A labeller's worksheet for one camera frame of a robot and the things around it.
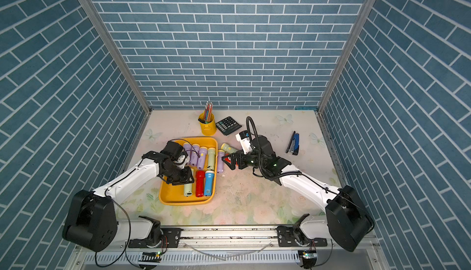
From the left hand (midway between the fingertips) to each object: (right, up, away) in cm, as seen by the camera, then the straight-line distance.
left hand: (194, 181), depth 83 cm
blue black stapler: (+50, +14, +18) cm, 55 cm away
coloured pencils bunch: (+3, +35, +17) cm, 39 cm away
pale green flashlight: (-2, -3, -3) cm, 5 cm away
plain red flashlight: (+1, +1, +4) cm, 5 cm away
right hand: (+17, +12, -5) cm, 22 cm away
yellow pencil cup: (+2, +24, +20) cm, 32 cm away
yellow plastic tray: (-8, -5, -3) cm, 10 cm away
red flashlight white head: (+16, +12, -10) cm, 22 cm away
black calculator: (+13, +26, +27) cm, 39 cm away
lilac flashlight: (-3, +11, +11) cm, 15 cm away
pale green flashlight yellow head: (+5, +10, +13) cm, 17 cm away
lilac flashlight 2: (+10, +10, +12) cm, 19 cm away
